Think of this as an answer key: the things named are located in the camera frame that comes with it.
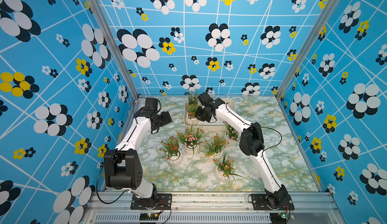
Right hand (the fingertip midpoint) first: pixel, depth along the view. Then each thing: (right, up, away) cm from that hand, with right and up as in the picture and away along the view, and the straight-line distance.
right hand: (197, 116), depth 98 cm
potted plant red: (-4, -2, -3) cm, 5 cm away
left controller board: (-24, -47, -25) cm, 59 cm away
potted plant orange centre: (+10, -16, -18) cm, 26 cm away
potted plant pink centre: (-4, -11, -19) cm, 22 cm away
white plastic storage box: (+13, -6, -5) cm, 15 cm away
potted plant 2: (+19, -9, -15) cm, 25 cm away
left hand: (-17, -1, -9) cm, 20 cm away
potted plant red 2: (-13, -19, -15) cm, 28 cm away
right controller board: (+39, -47, -27) cm, 66 cm away
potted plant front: (+14, -28, -22) cm, 38 cm away
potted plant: (-3, +11, +2) cm, 11 cm away
